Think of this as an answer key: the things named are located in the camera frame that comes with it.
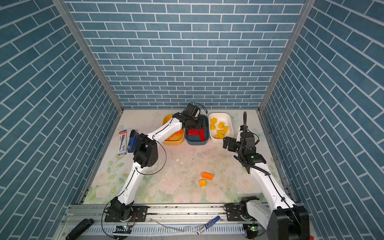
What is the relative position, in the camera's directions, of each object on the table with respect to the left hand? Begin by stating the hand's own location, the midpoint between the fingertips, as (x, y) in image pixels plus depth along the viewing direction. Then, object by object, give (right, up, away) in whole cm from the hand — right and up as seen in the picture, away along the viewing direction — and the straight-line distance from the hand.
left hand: (202, 124), depth 100 cm
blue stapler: (-47, -10, -1) cm, 48 cm away
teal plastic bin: (-7, -11, +2) cm, 13 cm away
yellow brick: (+13, -7, +3) cm, 15 cm away
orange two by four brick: (+2, -30, -15) cm, 33 cm away
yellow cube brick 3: (+9, +2, +11) cm, 14 cm away
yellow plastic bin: (-17, -10, -4) cm, 20 cm away
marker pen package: (-54, -12, -1) cm, 55 cm away
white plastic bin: (+18, +5, +13) cm, 23 cm away
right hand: (+16, -8, -16) cm, 24 cm away
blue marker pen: (0, -48, -31) cm, 57 cm away
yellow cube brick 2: (+14, -1, +8) cm, 16 cm away
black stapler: (-57, -48, -32) cm, 81 cm away
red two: (-1, -6, +5) cm, 8 cm away
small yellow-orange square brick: (0, -33, -16) cm, 37 cm away
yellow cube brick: (+8, -2, +7) cm, 11 cm away
